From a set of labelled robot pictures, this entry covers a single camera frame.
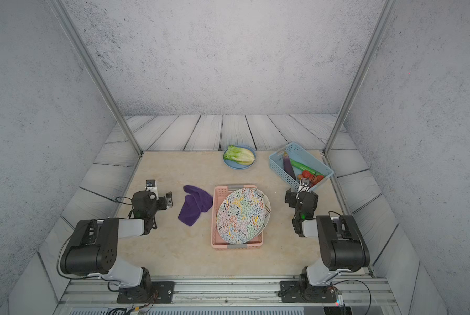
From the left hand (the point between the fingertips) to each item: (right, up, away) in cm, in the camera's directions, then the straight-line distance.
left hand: (163, 192), depth 95 cm
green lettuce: (+37, +18, +16) cm, 44 cm away
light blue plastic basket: (+71, +18, +17) cm, 75 cm away
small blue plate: (+33, +13, +18) cm, 40 cm away
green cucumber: (+72, +12, +16) cm, 75 cm away
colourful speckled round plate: (+37, -9, -8) cm, 39 cm away
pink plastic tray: (+27, -20, -10) cm, 35 cm away
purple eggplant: (+63, +13, +16) cm, 66 cm away
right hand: (+66, +2, -2) cm, 66 cm away
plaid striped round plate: (+48, -6, -12) cm, 50 cm away
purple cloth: (+16, -5, +1) cm, 17 cm away
